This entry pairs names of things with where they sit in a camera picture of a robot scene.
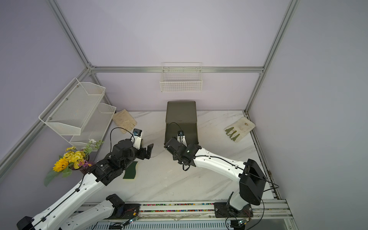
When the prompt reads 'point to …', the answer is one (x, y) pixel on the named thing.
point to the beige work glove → (125, 121)
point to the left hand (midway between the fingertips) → (143, 144)
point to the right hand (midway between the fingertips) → (181, 151)
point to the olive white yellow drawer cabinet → (181, 116)
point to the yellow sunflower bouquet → (73, 158)
